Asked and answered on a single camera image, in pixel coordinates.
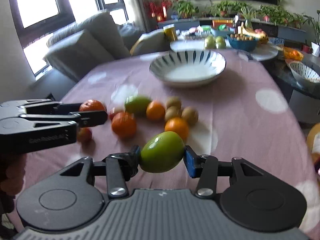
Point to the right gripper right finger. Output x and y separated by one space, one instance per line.
246 194

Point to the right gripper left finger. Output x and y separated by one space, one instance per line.
68 199

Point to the orange with stem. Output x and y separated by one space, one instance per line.
124 125

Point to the green mango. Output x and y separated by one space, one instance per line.
137 104
162 153

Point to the red apple near front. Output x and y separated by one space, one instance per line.
84 135

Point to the pink polka dot tablecloth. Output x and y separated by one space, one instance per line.
242 113

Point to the grey sofa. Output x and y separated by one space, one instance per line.
79 47

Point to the brown kiwi right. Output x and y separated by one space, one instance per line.
190 115

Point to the brown kiwi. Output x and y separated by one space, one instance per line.
190 115
172 112
173 101

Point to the green mango on table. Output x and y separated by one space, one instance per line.
137 104

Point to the dark round coffee table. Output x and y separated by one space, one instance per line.
302 96

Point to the brown kiwi middle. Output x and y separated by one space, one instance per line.
172 112

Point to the brown kiwi back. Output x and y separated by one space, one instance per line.
173 101

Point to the small striped bowl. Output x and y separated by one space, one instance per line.
305 76

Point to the large striped white bowl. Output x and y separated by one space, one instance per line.
188 69

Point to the yellow basket of oranges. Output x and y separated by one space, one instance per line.
292 54

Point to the blue bowl of nuts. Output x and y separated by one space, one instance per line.
246 43

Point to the banana bunch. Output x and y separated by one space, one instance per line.
258 34

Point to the green pears on tray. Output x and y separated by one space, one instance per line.
212 42

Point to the tall plant white pot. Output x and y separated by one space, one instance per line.
315 26

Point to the yellow tin can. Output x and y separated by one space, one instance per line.
170 32

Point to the red flower decoration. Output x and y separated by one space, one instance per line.
158 9

